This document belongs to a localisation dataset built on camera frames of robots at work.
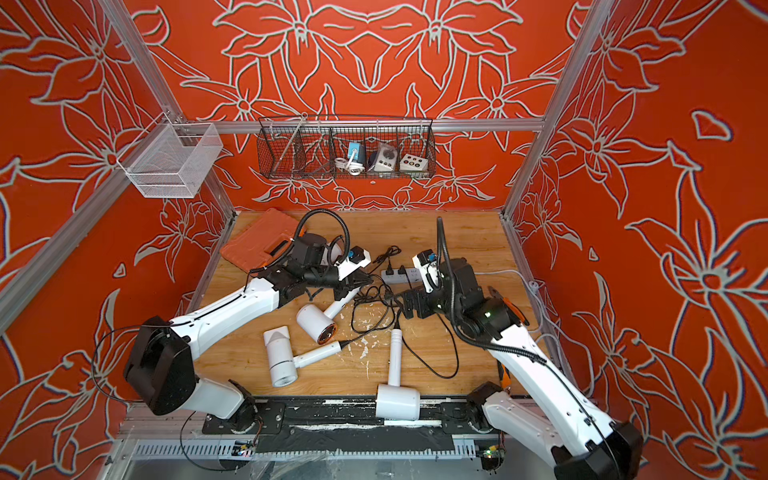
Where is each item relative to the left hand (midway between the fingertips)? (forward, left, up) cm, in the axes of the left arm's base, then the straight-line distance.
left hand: (370, 275), depth 77 cm
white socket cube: (+38, -11, +10) cm, 40 cm away
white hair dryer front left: (-20, +22, -14) cm, 32 cm away
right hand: (-5, -9, +1) cm, 10 cm away
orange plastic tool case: (+21, +41, -14) cm, 48 cm away
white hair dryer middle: (-8, +15, -16) cm, 23 cm away
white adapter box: (+35, -2, +12) cm, 38 cm away
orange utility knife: (-17, -38, -20) cm, 46 cm away
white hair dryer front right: (-26, -8, -14) cm, 31 cm away
